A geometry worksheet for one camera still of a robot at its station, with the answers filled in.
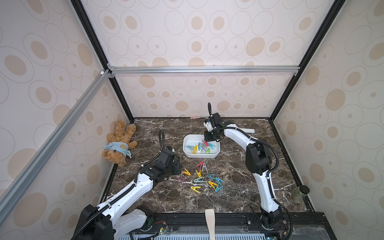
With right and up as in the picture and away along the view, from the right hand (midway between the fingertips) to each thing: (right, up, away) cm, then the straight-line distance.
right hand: (211, 137), depth 102 cm
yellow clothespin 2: (-11, -28, -17) cm, 35 cm away
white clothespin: (-8, -9, -2) cm, 13 cm away
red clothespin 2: (-7, -17, -7) cm, 20 cm away
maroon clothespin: (-19, -24, -14) cm, 34 cm away
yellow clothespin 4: (-8, -21, -12) cm, 26 cm away
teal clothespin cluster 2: (+3, -28, -16) cm, 32 cm away
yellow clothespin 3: (-16, -21, -12) cm, 29 cm away
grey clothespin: (-5, -7, +1) cm, 9 cm away
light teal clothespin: (-14, -7, 0) cm, 16 cm away
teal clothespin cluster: (+3, -25, -14) cm, 28 cm away
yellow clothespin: (-11, -8, -2) cm, 14 cm away
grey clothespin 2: (-5, -18, -9) cm, 21 cm away
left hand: (-17, -15, -20) cm, 30 cm away
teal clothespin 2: (+1, -6, +1) cm, 6 cm away
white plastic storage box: (-12, -2, +5) cm, 13 cm away
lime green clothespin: (-2, -9, -2) cm, 9 cm away
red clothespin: (-4, -4, -2) cm, 6 cm away
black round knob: (+45, -25, -26) cm, 58 cm away
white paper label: (+30, +5, +12) cm, 33 cm away
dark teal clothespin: (-1, -22, -13) cm, 26 cm away
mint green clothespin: (-8, -25, -14) cm, 29 cm away
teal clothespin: (-8, -6, +1) cm, 10 cm away
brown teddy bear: (-59, -3, -6) cm, 60 cm away
